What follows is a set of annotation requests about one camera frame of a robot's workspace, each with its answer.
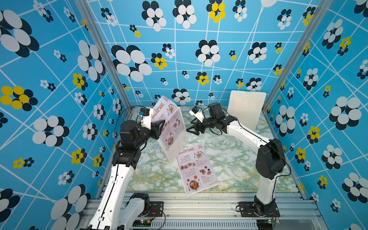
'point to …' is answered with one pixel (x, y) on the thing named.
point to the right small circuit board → (266, 224)
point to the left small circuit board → (142, 223)
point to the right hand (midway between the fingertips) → (191, 124)
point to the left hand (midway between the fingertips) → (162, 118)
